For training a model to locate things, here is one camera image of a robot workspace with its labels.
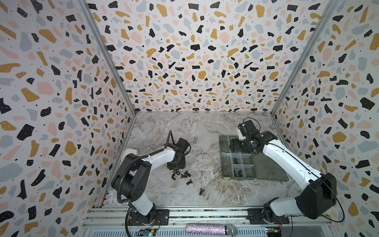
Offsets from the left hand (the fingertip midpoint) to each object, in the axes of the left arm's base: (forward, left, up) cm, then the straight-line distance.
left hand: (180, 164), depth 90 cm
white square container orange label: (+10, +33, +1) cm, 35 cm away
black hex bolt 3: (-15, -13, -2) cm, 20 cm away
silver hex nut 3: (+9, -14, -2) cm, 17 cm away
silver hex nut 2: (+18, -9, -2) cm, 20 cm away
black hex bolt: (-6, -2, -2) cm, 7 cm away
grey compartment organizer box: (-2, -41, +1) cm, 41 cm away
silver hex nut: (+22, -10, -3) cm, 24 cm away
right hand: (+5, -31, +15) cm, 34 cm away
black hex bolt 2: (-10, -6, -2) cm, 12 cm away
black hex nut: (-4, +1, -3) cm, 5 cm away
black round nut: (-3, +3, -3) cm, 5 cm away
